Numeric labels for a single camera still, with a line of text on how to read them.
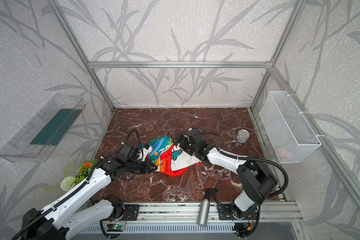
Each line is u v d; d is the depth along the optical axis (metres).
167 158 0.81
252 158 0.48
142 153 0.65
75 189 0.46
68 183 0.65
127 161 0.60
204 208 0.72
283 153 0.72
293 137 0.60
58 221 0.40
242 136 0.97
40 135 0.65
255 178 0.44
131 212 0.74
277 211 0.75
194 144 0.67
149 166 0.68
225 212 0.74
